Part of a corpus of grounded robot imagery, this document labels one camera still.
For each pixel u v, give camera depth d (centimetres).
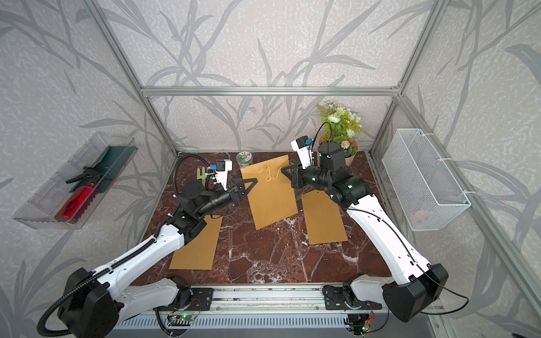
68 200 59
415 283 37
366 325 69
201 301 72
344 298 72
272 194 71
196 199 55
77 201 59
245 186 68
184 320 72
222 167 61
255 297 75
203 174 109
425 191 61
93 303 38
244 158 108
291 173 68
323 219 94
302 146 58
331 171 51
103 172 66
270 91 94
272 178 70
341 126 93
